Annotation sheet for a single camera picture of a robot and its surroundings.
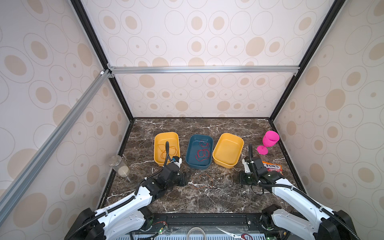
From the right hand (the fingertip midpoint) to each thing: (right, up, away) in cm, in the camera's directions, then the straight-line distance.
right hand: (237, 176), depth 85 cm
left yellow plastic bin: (-49, +21, +20) cm, 56 cm away
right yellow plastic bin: (-2, +13, +17) cm, 22 cm away
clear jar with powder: (-70, +4, +6) cm, 71 cm away
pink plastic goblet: (+19, +21, +3) cm, 29 cm away
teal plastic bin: (-26, +15, +18) cm, 35 cm away
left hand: (-26, +3, -5) cm, 27 cm away
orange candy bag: (+24, +4, +6) cm, 25 cm away
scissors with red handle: (-2, -23, -15) cm, 28 cm away
